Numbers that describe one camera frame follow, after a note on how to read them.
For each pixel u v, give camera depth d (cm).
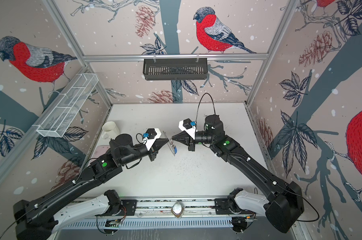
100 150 93
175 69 107
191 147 62
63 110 76
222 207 73
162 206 75
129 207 73
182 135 62
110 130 93
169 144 63
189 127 55
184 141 62
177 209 63
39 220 39
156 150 56
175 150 67
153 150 56
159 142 56
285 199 38
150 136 52
